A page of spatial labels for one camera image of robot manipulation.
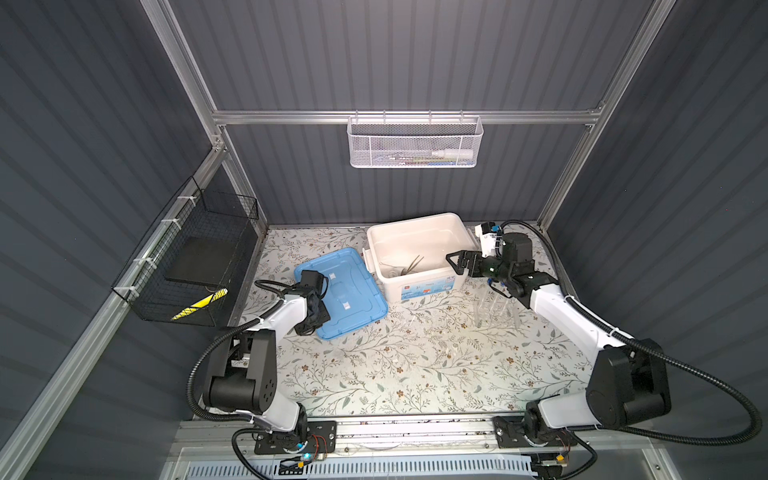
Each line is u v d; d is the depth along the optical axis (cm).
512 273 65
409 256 111
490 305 95
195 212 79
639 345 43
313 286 75
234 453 67
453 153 91
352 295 99
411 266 107
